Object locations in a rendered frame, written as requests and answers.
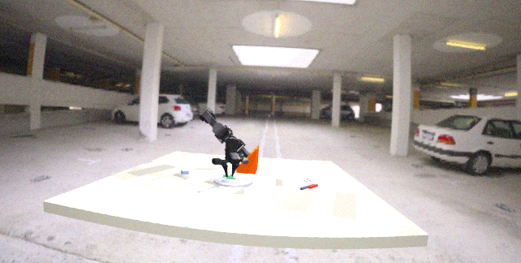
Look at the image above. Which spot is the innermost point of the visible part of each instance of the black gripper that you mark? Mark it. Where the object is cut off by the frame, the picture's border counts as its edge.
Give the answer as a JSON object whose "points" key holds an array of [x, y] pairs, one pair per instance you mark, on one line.
{"points": [[223, 162]]}

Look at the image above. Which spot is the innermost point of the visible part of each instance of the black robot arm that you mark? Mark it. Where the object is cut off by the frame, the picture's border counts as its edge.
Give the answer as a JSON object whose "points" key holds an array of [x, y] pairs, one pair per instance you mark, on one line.
{"points": [[224, 134]]}

